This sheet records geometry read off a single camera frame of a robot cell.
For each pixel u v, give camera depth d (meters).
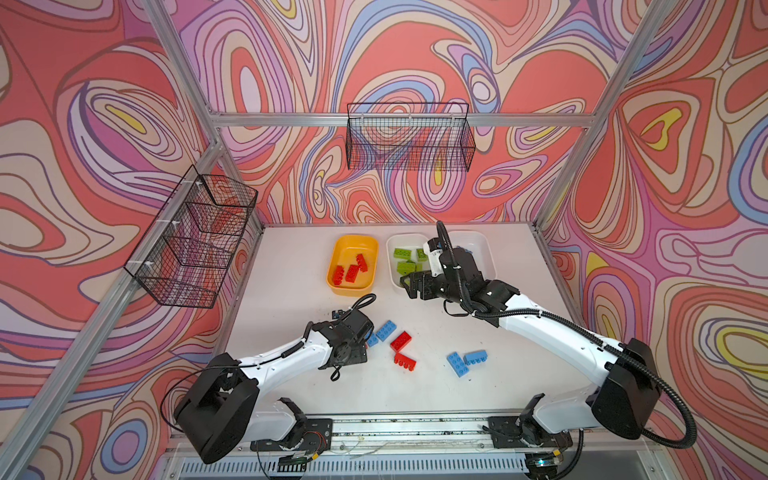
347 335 0.68
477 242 1.09
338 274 1.02
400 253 1.08
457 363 0.84
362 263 1.06
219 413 0.41
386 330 0.90
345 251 1.11
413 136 0.96
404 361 0.84
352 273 1.04
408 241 1.08
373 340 0.88
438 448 0.73
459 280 0.57
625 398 0.39
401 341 0.87
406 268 1.01
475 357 0.84
